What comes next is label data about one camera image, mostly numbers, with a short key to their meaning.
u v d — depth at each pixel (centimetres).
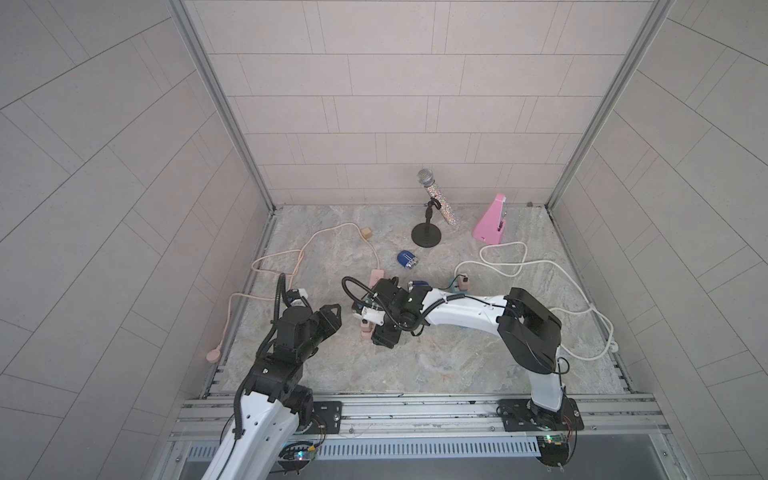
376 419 72
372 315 74
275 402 50
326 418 71
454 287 91
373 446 68
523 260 99
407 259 98
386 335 73
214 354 82
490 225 102
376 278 94
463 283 88
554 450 68
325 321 67
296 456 65
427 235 107
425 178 87
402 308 64
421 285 96
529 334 47
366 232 106
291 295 68
